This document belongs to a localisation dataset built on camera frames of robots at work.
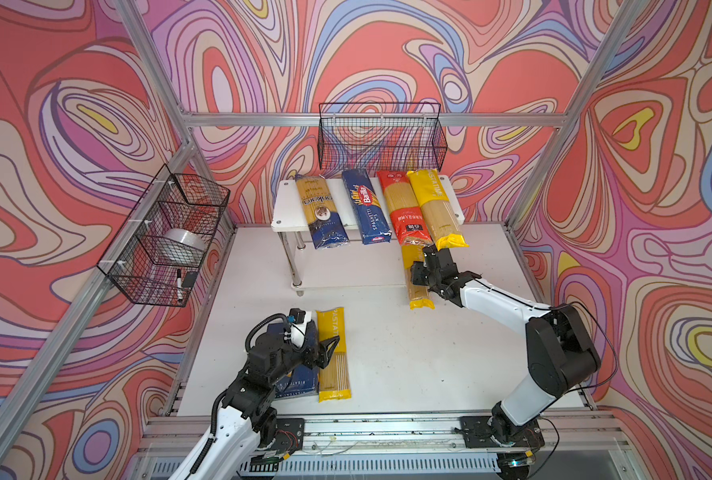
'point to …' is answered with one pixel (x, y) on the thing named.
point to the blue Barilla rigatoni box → (303, 381)
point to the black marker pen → (179, 286)
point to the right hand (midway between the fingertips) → (419, 273)
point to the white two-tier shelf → (288, 218)
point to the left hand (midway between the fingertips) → (327, 332)
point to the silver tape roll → (183, 244)
